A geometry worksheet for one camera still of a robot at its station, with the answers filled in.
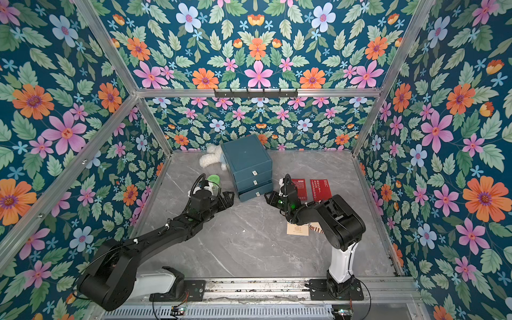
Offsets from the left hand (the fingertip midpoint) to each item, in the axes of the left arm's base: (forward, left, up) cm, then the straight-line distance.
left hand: (230, 195), depth 88 cm
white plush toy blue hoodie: (+32, +11, -5) cm, 34 cm away
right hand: (+4, -19, -6) cm, 21 cm away
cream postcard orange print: (-14, -28, -11) cm, 33 cm away
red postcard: (+7, -45, -12) cm, 48 cm away
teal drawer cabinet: (+7, -10, +11) cm, 17 cm away
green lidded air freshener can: (+14, +9, -6) cm, 18 cm away
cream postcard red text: (-13, -38, -12) cm, 42 cm away
